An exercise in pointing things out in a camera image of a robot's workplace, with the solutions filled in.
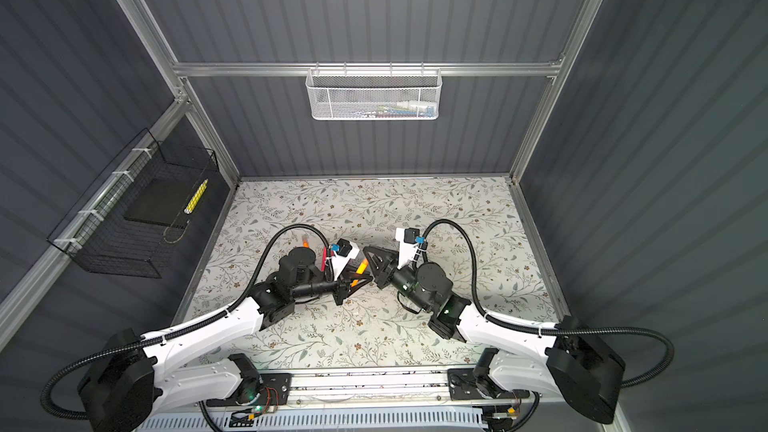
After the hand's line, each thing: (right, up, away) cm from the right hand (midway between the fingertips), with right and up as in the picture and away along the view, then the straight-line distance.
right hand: (367, 256), depth 70 cm
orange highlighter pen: (-23, -1, +31) cm, 39 cm away
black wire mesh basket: (-58, +7, -6) cm, 59 cm away
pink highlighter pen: (-9, 0, -5) cm, 10 cm away
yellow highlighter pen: (-2, -4, +1) cm, 4 cm away
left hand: (0, -5, +5) cm, 7 cm away
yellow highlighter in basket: (-45, +13, +6) cm, 48 cm away
